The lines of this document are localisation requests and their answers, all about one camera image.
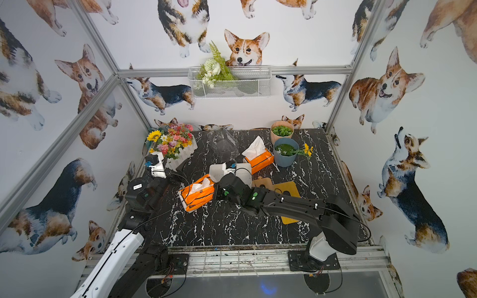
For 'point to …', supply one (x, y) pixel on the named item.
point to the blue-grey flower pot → (285, 152)
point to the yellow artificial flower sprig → (306, 150)
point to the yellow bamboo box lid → (290, 187)
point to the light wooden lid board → (266, 181)
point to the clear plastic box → (222, 142)
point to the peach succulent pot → (281, 129)
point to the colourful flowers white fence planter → (176, 142)
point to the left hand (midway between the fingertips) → (175, 155)
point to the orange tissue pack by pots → (257, 155)
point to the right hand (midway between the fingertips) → (215, 178)
